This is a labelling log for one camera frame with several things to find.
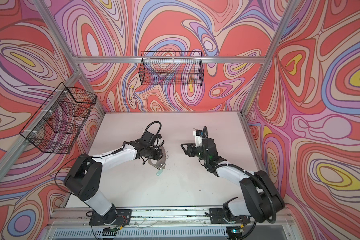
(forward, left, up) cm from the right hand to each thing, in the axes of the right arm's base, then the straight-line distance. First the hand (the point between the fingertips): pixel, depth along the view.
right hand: (185, 147), depth 86 cm
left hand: (0, +13, -6) cm, 14 cm away
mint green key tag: (-10, +16, -12) cm, 22 cm away
